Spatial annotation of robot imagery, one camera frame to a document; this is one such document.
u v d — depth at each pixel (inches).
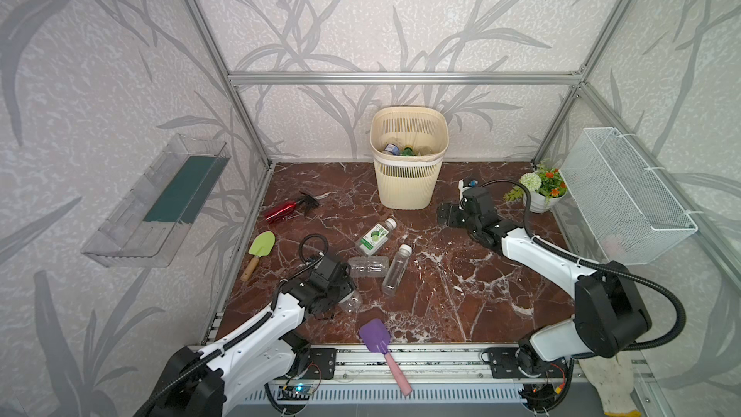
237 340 17.9
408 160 32.4
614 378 27.8
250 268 35.0
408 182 39.0
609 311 16.9
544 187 37.8
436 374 28.9
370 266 33.4
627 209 25.3
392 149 39.3
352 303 32.5
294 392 27.9
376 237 36.9
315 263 26.3
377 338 30.5
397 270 33.2
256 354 19.0
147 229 24.9
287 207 40.3
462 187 31.5
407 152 41.5
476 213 26.7
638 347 17.4
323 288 25.0
